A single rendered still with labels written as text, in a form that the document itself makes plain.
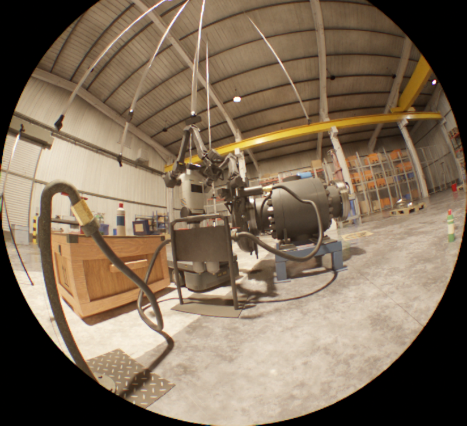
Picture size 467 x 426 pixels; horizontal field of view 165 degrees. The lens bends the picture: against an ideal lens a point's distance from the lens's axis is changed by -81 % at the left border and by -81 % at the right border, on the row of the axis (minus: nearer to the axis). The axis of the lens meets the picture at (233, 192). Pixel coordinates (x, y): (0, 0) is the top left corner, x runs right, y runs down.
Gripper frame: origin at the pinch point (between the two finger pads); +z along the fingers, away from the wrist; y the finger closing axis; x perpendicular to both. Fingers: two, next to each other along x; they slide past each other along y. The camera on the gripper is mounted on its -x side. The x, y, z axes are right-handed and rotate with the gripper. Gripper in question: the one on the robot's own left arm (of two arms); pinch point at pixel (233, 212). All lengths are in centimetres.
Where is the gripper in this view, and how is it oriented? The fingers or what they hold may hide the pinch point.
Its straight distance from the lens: 102.3
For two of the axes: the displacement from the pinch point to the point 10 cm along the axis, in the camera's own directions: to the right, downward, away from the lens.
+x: 6.9, 1.0, 7.2
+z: 1.1, 9.7, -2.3
